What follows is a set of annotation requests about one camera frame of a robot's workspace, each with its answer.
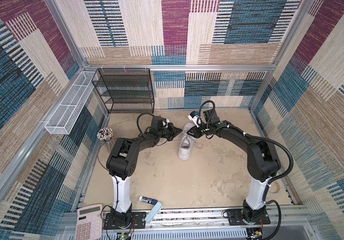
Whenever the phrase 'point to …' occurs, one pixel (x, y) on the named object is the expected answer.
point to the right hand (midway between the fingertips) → (189, 133)
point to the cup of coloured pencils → (106, 134)
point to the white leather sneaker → (187, 142)
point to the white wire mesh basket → (61, 121)
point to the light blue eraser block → (153, 212)
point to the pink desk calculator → (89, 224)
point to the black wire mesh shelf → (125, 90)
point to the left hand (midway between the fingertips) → (183, 127)
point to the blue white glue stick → (147, 200)
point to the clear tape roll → (275, 187)
